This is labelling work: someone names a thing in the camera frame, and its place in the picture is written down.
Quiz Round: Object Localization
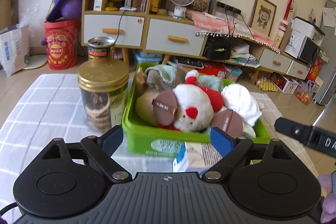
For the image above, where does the white plush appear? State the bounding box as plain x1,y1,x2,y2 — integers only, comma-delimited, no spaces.
172,70,224,132

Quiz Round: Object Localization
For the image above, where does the white sock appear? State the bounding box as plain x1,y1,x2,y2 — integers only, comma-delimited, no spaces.
221,84,262,127

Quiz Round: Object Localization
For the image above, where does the doll with blue bonnet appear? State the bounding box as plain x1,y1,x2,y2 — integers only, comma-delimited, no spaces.
198,75,224,93

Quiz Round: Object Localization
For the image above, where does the grey green knitted cloth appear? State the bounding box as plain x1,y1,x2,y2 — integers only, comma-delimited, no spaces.
134,61,187,94

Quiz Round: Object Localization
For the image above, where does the pink fluffy plush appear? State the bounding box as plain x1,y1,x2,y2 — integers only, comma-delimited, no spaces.
135,88,159,127

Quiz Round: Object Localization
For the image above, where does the green plastic bin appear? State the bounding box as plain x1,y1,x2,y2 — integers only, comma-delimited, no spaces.
122,79,270,157

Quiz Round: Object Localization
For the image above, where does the blue white milk carton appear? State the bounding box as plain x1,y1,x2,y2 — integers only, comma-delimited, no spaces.
173,142,222,175

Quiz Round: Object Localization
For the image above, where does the gold lid glass jar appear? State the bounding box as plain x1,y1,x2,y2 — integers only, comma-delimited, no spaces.
77,58,129,133

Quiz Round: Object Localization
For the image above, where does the brown round powder puff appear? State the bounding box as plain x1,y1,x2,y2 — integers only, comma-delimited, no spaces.
151,90,178,126

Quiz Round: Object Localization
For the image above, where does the grey checked tablecloth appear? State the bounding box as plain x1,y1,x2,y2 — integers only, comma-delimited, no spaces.
1,74,318,209

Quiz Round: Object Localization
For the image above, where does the yellow egg tray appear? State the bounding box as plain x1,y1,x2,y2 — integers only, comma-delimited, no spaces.
255,75,278,92

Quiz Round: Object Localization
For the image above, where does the red box under cabinet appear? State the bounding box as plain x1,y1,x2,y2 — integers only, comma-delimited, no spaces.
199,61,227,79

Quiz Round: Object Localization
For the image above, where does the small tin can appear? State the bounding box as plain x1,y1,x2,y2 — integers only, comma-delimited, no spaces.
88,36,116,60

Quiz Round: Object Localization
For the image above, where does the black bag on shelf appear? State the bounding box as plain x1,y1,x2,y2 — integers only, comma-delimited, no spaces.
203,36,231,61

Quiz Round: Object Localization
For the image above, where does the white microwave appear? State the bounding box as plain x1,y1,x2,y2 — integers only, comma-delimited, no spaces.
284,16,325,65

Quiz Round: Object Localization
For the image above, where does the red cartoon bucket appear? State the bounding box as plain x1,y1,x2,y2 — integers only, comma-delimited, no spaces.
43,20,79,71

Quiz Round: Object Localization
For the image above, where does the pink cloth on cabinet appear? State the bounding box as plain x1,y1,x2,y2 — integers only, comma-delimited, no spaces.
186,9,280,53

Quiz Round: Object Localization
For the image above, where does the framed cartoon girl picture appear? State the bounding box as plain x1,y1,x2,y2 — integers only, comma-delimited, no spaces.
249,0,277,36

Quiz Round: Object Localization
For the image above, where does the white paper bag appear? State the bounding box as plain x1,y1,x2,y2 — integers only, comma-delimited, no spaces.
1,24,30,76

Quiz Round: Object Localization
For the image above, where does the wooden cabinet with drawers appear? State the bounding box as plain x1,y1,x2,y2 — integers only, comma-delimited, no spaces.
80,0,310,80

